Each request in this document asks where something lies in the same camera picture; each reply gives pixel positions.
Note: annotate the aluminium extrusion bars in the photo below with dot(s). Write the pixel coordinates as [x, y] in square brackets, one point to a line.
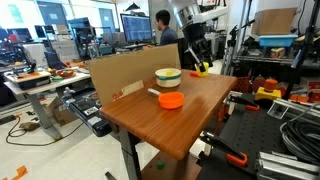
[286, 166]

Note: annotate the small green ball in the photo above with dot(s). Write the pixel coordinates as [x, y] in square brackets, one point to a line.
[160, 165]

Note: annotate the black camera stand pole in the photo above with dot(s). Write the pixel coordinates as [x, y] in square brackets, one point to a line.
[301, 50]

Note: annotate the brown cardboard box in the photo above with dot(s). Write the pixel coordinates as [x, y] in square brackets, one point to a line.
[274, 20]

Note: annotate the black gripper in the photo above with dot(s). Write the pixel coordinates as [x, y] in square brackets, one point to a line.
[196, 35]

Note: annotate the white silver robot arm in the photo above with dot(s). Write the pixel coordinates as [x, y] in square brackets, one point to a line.
[196, 11]

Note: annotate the person in dark shirt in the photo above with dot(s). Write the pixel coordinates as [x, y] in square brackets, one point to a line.
[166, 31]

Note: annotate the small cardboard box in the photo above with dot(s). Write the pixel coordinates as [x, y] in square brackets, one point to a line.
[63, 113]

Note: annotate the metal tripod stand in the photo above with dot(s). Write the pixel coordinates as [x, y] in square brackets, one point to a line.
[233, 43]

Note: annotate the blue plastic bin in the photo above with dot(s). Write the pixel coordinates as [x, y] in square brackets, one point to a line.
[277, 40]

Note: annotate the black perforated mounting board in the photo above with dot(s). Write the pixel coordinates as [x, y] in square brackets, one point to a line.
[256, 133]

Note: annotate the small orange toy carrot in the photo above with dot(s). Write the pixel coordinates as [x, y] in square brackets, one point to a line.
[194, 74]

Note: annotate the white bowl with green stripe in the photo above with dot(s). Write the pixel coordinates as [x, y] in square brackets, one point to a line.
[168, 78]

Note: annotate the orange floor marker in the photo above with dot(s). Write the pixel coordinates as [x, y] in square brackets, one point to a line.
[18, 172]

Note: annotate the yellow emergency stop red button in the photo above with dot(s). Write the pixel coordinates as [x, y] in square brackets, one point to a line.
[269, 90]

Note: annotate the small colourful toy box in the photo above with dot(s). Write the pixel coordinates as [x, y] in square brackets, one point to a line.
[278, 52]

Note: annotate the red bowl with toy fruit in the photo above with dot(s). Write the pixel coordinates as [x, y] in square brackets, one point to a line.
[65, 73]

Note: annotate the computer monitor with code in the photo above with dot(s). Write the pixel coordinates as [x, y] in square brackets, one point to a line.
[136, 28]

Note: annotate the orange black bar clamp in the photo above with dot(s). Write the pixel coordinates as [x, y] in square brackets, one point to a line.
[226, 150]
[241, 102]

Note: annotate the black table leg frame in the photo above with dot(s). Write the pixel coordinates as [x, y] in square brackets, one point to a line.
[130, 153]

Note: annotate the yellow cup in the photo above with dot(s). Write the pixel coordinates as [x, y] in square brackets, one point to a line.
[203, 70]

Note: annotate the dark turned-off monitor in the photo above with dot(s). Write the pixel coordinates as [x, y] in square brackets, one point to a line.
[81, 28]

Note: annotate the black equipment case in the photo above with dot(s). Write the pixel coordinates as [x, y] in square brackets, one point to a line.
[88, 111]

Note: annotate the brown cardboard sheet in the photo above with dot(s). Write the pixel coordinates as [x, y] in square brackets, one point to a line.
[130, 71]

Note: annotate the white height-adjustable desk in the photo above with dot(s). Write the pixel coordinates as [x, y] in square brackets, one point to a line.
[40, 100]

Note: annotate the black box with orange top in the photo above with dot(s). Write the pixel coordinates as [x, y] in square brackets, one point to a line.
[33, 81]

